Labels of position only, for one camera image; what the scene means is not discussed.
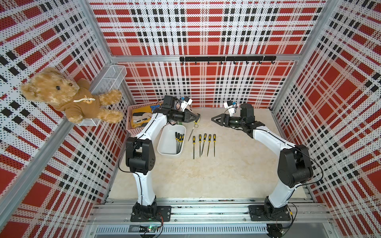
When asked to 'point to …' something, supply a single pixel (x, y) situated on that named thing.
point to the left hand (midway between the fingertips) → (199, 117)
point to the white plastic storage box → (167, 143)
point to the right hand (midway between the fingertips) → (216, 119)
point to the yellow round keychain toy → (196, 123)
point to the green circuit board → (148, 229)
